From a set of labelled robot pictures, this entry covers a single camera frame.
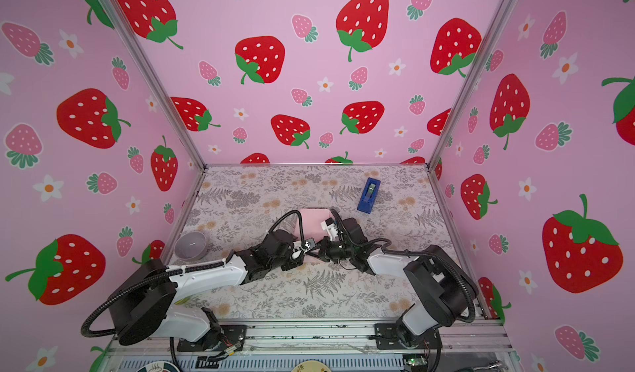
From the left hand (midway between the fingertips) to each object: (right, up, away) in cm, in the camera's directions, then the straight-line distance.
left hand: (299, 244), depth 87 cm
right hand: (+2, -2, -7) cm, 7 cm away
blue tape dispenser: (+28, +17, +17) cm, 37 cm away
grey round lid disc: (-42, -2, +4) cm, 42 cm away
